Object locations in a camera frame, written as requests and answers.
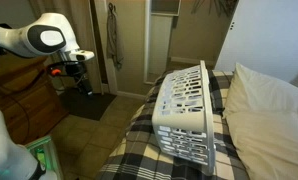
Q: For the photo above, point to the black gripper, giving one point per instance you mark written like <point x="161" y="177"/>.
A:
<point x="75" y="70"/>

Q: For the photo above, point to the white plastic laundry basket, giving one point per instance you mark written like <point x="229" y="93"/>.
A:
<point x="185" y="116"/>

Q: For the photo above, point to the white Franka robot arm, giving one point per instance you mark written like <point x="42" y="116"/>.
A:
<point x="22" y="36"/>

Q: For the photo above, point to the dark floor mat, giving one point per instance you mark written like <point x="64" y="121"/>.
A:
<point x="85" y="105"/>

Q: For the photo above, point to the grey hanging cloth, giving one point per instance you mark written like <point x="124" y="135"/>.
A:
<point x="114" y="40"/>

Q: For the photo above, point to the wooden dresser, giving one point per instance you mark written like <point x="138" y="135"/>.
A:
<point x="29" y="96"/>

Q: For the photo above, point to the beige curtain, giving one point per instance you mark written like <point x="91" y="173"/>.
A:
<point x="84" y="26"/>

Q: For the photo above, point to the green lit control box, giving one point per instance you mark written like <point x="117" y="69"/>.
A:
<point x="44" y="151"/>

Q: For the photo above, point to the black white plaid blanket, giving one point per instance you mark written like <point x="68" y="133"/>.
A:
<point x="139" y="150"/>

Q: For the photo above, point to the white framed narrow mirror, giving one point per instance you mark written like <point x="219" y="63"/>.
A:
<point x="159" y="43"/>

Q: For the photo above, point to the dark hanging plant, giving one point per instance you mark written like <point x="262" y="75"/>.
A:
<point x="219" y="6"/>

